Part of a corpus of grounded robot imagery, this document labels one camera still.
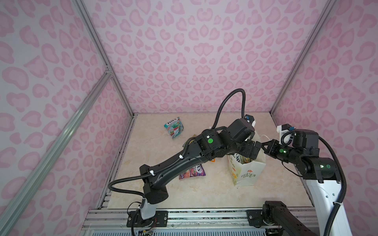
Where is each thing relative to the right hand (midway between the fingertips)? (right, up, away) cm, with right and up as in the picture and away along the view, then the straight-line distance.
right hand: (261, 143), depth 65 cm
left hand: (-6, +1, -6) cm, 8 cm away
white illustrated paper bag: (-2, -17, +10) cm, 19 cm away
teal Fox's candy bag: (-43, +7, +42) cm, 60 cm away
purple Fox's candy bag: (-27, -19, +22) cm, 40 cm away
